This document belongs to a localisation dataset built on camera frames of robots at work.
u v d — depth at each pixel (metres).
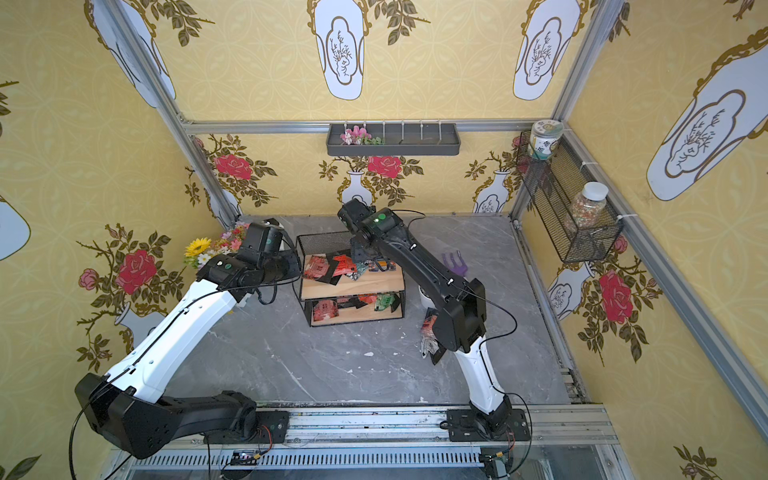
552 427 0.75
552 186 0.98
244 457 0.73
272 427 0.74
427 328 0.90
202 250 0.85
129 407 0.37
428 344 0.86
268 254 0.59
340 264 0.86
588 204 0.65
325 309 0.93
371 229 0.58
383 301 0.94
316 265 0.86
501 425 0.65
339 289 0.82
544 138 0.84
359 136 0.88
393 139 0.91
